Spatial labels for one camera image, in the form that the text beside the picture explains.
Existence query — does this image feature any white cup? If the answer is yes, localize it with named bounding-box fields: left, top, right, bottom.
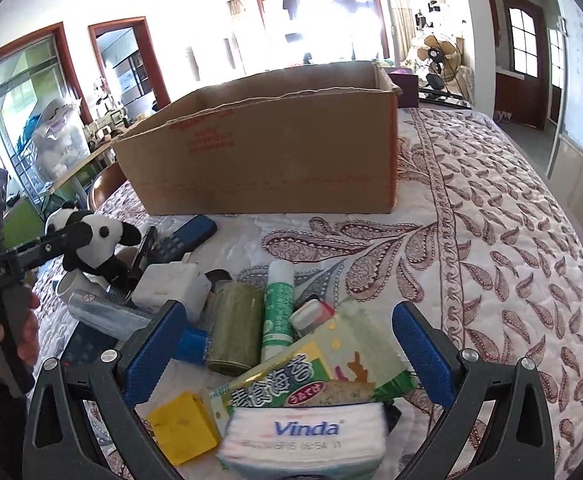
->
left=54, top=267, right=107, bottom=311

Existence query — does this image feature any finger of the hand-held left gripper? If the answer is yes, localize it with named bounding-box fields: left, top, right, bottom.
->
left=8, top=222, right=89, bottom=273

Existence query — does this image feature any brown wooden chair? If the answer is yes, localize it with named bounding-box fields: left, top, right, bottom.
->
left=87, top=161, right=129, bottom=213

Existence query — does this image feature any green cabinet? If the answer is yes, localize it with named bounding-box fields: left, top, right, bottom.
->
left=2, top=195, right=47, bottom=248

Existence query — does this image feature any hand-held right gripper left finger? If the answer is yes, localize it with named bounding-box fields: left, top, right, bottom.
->
left=21, top=300, right=189, bottom=480

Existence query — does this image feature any green and white tube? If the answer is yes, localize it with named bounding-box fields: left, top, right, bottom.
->
left=261, top=261, right=298, bottom=363

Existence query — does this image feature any clear plastic storage bag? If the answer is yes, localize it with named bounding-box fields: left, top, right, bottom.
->
left=21, top=97, right=92, bottom=186

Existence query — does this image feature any green seaweed snack packet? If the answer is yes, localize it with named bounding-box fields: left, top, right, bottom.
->
left=206, top=300, right=418, bottom=423

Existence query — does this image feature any yellow block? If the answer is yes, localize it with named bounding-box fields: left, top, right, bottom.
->
left=146, top=391, right=222, bottom=467

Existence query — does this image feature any black remote control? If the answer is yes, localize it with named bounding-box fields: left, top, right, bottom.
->
left=60, top=321, right=122, bottom=376

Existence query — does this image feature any white power adapter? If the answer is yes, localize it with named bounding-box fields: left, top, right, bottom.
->
left=131, top=255, right=212, bottom=323

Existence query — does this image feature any person's left hand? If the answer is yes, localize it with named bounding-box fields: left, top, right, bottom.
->
left=0, top=290, right=42, bottom=381

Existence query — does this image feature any small blue item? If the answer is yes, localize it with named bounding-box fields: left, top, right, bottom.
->
left=174, top=326, right=212, bottom=367

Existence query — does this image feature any dark blue remote control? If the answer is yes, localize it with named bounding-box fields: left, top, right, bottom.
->
left=151, top=214, right=218, bottom=263

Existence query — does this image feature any beige curtain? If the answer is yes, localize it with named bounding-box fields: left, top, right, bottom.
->
left=389, top=0, right=422, bottom=63

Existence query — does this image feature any panda plush toy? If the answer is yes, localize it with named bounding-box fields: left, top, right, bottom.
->
left=45, top=201, right=142, bottom=291

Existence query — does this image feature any small red and white case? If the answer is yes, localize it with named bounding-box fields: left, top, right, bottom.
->
left=288, top=299, right=336, bottom=335

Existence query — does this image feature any dark brown door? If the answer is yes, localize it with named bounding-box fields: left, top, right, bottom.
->
left=494, top=0, right=547, bottom=131

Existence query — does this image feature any white tissue pack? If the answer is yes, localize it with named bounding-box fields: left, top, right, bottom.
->
left=216, top=401, right=388, bottom=480

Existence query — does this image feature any beige electric fan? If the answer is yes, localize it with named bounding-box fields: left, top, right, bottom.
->
left=411, top=35, right=465, bottom=86

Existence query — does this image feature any black clip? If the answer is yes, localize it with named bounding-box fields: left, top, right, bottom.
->
left=128, top=226, right=158, bottom=306

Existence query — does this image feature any purple box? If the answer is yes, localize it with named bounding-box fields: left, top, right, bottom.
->
left=387, top=70, right=419, bottom=108

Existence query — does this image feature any brown cardboard box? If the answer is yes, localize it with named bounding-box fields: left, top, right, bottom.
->
left=111, top=60, right=402, bottom=216

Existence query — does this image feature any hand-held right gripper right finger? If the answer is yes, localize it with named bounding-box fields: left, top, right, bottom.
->
left=391, top=301, right=557, bottom=480

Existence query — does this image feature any wooden side table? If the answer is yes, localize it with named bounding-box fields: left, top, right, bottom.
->
left=41, top=132, right=122, bottom=196

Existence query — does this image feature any olive green roll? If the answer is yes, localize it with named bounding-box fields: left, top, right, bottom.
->
left=205, top=281, right=267, bottom=377

